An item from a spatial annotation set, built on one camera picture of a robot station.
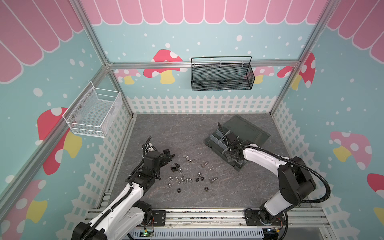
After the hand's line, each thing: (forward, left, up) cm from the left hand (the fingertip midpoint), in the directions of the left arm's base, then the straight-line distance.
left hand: (163, 156), depth 84 cm
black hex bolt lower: (-3, -5, -10) cm, 12 cm away
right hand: (+5, -41, -6) cm, 41 cm away
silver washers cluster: (-9, -7, -11) cm, 16 cm away
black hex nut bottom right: (-14, -25, -11) cm, 31 cm away
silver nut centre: (-6, -21, -10) cm, 24 cm away
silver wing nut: (+5, -12, -10) cm, 16 cm away
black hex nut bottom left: (-15, -9, -11) cm, 21 cm away
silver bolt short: (-9, -29, -11) cm, 32 cm away
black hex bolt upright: (-1, -7, -10) cm, 13 cm away
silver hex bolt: (+1, -24, -10) cm, 26 cm away
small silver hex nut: (+2, -15, -11) cm, 18 cm away
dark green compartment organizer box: (+26, -55, -12) cm, 62 cm away
